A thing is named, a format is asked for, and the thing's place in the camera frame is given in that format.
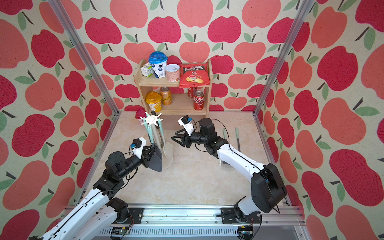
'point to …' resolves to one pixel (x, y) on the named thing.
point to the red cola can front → (198, 100)
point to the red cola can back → (191, 91)
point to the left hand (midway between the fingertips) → (156, 149)
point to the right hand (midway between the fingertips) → (175, 138)
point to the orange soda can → (165, 93)
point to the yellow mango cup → (154, 99)
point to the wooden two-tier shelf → (181, 104)
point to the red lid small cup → (140, 113)
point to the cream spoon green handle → (168, 147)
